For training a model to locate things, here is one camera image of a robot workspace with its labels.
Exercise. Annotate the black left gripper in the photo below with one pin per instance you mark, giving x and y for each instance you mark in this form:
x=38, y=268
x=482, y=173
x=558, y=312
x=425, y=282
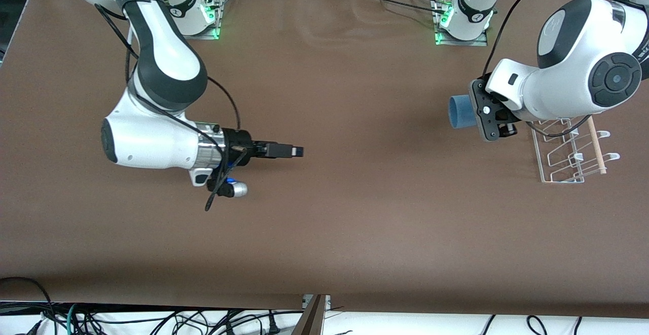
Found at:
x=508, y=129

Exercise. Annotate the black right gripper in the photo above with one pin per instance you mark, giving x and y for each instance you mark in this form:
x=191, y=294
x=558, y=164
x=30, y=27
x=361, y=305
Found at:
x=238, y=147

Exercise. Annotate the blue plastic cup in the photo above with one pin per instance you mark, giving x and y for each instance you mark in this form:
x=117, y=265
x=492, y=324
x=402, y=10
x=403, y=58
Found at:
x=461, y=113

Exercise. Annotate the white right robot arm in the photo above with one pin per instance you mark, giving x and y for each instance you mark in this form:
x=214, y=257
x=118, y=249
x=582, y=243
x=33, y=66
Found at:
x=152, y=137

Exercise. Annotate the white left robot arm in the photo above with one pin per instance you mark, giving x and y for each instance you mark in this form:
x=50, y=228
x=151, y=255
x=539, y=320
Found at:
x=568, y=86

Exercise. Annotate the wooden rack rod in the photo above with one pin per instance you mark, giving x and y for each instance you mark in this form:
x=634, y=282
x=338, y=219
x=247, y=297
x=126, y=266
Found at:
x=597, y=147

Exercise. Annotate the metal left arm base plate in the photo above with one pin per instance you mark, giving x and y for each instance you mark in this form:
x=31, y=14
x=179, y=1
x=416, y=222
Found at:
x=476, y=42

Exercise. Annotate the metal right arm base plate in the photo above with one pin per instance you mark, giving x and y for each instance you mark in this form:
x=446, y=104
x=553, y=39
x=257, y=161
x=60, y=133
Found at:
x=210, y=32

